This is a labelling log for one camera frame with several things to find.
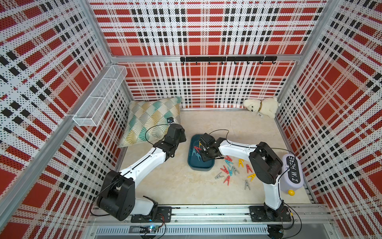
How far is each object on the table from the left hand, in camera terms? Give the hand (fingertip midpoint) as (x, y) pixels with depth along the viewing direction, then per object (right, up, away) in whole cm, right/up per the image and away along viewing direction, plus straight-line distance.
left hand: (181, 131), depth 88 cm
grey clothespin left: (+22, -26, -1) cm, 34 cm away
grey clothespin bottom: (+38, -30, -5) cm, 48 cm away
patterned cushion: (-23, +7, +6) cm, 24 cm away
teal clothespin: (+7, -14, +8) cm, 17 cm away
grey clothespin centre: (+32, -23, +1) cm, 39 cm away
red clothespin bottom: (+28, -28, -2) cm, 39 cm away
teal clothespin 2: (+10, -16, +6) cm, 20 cm away
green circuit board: (-13, -45, -18) cm, 51 cm away
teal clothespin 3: (+29, -20, +4) cm, 35 cm away
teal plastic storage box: (+8, -19, +7) cm, 22 cm away
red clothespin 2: (+29, -17, +5) cm, 34 cm away
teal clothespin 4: (+30, -25, +1) cm, 39 cm away
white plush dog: (+65, +17, +26) cm, 72 cm away
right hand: (+15, -16, +6) cm, 23 cm away
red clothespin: (+9, -12, +10) cm, 18 cm away
